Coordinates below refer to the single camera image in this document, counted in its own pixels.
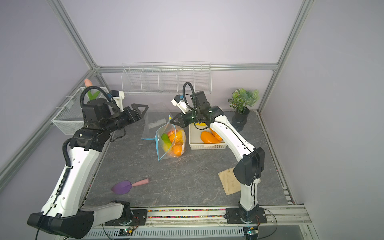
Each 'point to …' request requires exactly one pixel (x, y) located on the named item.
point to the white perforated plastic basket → (195, 142)
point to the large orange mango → (177, 150)
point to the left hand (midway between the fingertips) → (144, 109)
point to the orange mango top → (207, 137)
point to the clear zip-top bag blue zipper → (171, 141)
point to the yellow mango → (179, 134)
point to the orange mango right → (216, 135)
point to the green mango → (166, 142)
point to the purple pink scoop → (123, 187)
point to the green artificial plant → (241, 98)
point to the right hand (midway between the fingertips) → (170, 121)
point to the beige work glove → (229, 183)
